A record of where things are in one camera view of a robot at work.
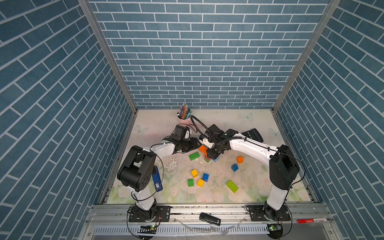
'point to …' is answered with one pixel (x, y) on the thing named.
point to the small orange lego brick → (240, 159)
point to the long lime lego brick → (232, 186)
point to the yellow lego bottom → (200, 182)
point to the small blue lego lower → (205, 177)
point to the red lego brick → (206, 157)
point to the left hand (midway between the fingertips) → (202, 146)
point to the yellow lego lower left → (195, 173)
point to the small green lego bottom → (190, 182)
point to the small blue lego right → (234, 167)
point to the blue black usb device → (157, 181)
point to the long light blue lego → (215, 160)
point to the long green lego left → (194, 156)
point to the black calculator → (254, 134)
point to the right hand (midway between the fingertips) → (210, 154)
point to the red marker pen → (311, 220)
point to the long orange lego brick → (203, 149)
